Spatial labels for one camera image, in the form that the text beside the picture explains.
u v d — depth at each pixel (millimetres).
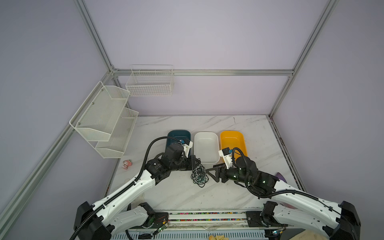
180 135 1037
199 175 859
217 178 627
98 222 378
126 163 905
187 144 677
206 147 1012
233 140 1055
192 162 637
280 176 884
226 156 650
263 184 538
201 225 732
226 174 636
